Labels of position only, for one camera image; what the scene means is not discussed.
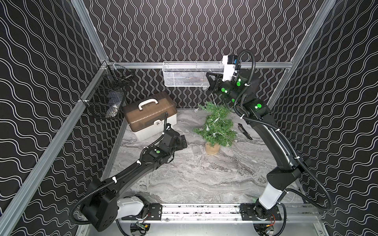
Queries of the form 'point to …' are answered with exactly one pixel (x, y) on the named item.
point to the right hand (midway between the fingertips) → (207, 72)
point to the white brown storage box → (146, 118)
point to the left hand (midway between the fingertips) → (179, 137)
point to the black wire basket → (105, 96)
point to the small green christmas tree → (218, 130)
